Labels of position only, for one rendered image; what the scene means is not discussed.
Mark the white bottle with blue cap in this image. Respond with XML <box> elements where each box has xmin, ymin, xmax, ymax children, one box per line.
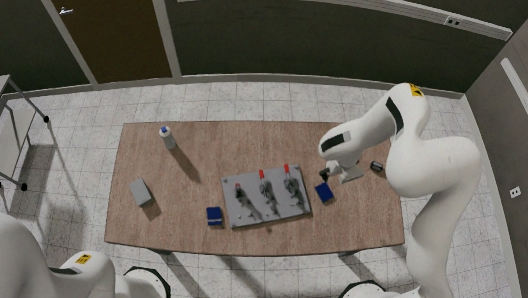
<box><xmin>159</xmin><ymin>126</ymin><xmax>176</xmax><ymax>149</ymax></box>

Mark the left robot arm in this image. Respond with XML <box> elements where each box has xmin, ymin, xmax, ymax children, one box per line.
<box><xmin>0</xmin><ymin>213</ymin><xmax>167</xmax><ymax>298</ymax></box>

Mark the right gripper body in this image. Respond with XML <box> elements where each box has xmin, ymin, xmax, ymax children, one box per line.
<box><xmin>326</xmin><ymin>161</ymin><xmax>343</xmax><ymax>176</ymax></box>

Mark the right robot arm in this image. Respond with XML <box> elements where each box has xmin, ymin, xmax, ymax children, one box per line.
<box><xmin>319</xmin><ymin>83</ymin><xmax>482</xmax><ymax>298</ymax></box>

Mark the blue rectangular plate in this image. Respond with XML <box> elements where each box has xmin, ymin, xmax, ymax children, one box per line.
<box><xmin>314</xmin><ymin>182</ymin><xmax>334</xmax><ymax>203</ymax></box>

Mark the blue rectangular block with slot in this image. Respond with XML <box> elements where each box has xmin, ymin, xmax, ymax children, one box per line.
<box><xmin>206</xmin><ymin>207</ymin><xmax>222</xmax><ymax>226</ymax></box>

